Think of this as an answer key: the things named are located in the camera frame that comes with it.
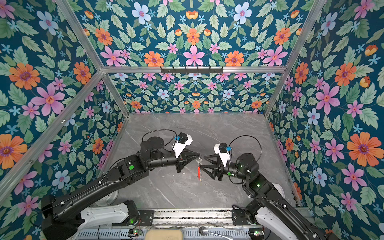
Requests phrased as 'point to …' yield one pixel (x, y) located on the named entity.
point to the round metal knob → (203, 231)
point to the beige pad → (164, 234)
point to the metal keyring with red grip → (199, 162)
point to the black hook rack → (192, 71)
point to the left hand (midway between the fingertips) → (200, 154)
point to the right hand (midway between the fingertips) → (203, 162)
